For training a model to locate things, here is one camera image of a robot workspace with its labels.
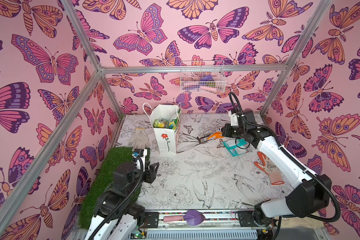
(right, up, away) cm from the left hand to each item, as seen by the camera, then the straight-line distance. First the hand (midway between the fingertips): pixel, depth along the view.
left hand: (154, 161), depth 69 cm
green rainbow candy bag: (+8, +18, +11) cm, 23 cm away
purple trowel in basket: (+28, +44, +23) cm, 57 cm away
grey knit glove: (-18, +7, +37) cm, 42 cm away
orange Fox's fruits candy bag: (+32, +12, +13) cm, 37 cm away
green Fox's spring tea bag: (0, +18, +21) cm, 28 cm away
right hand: (+34, +16, +12) cm, 40 cm away
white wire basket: (+18, +52, +27) cm, 61 cm away
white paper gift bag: (+3, +10, +17) cm, 20 cm away
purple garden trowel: (+18, -29, +5) cm, 34 cm away
